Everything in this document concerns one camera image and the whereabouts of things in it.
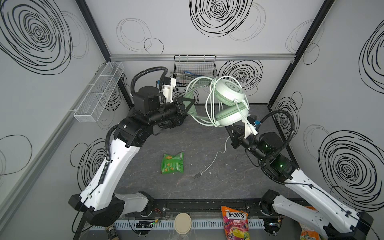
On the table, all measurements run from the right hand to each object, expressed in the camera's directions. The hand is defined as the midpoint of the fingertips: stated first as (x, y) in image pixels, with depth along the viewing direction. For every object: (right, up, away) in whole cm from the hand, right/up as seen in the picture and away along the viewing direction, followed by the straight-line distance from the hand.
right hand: (226, 124), depth 63 cm
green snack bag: (-27, -23, +22) cm, 42 cm away
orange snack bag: (+36, -47, +2) cm, 60 cm away
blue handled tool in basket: (-15, +30, +28) cm, 44 cm away
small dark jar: (-50, -48, +3) cm, 69 cm away
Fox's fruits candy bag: (+5, -45, +4) cm, 46 cm away
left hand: (-13, +9, -8) cm, 18 cm away
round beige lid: (-19, -43, +2) cm, 47 cm away
